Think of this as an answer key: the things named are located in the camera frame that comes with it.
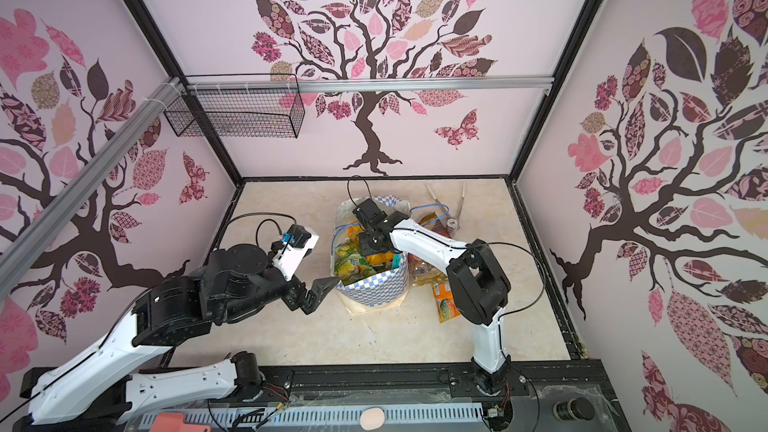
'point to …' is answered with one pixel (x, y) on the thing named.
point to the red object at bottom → (174, 422)
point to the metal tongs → (452, 222)
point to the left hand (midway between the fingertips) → (321, 270)
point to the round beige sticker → (372, 418)
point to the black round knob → (578, 408)
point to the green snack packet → (350, 265)
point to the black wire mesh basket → (241, 105)
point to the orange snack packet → (446, 306)
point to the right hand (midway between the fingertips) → (369, 242)
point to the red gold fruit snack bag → (421, 272)
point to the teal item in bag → (396, 262)
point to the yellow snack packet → (379, 258)
